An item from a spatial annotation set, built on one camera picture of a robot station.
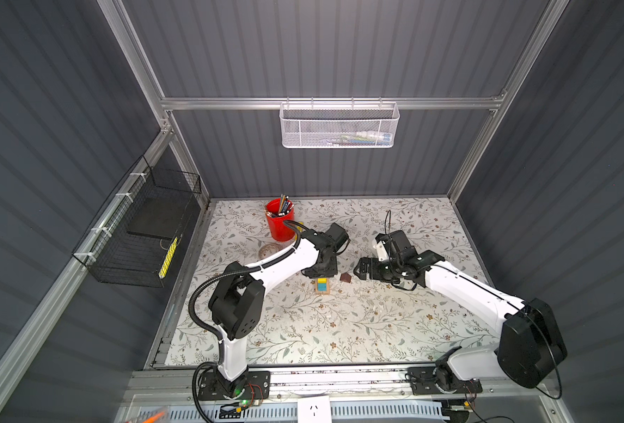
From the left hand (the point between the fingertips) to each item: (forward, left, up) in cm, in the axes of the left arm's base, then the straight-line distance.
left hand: (327, 273), depth 88 cm
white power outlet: (-37, +6, -4) cm, 38 cm away
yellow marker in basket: (-4, +43, +19) cm, 47 cm away
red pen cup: (+27, +17, +3) cm, 32 cm away
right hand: (-3, -13, +3) cm, 13 cm away
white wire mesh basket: (+71, -11, +14) cm, 73 cm away
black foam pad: (+8, +49, +22) cm, 54 cm away
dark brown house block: (+2, -7, -6) cm, 10 cm away
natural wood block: (-3, 0, -7) cm, 8 cm away
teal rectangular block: (-3, +2, -4) cm, 5 cm away
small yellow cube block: (-1, +2, -2) cm, 3 cm away
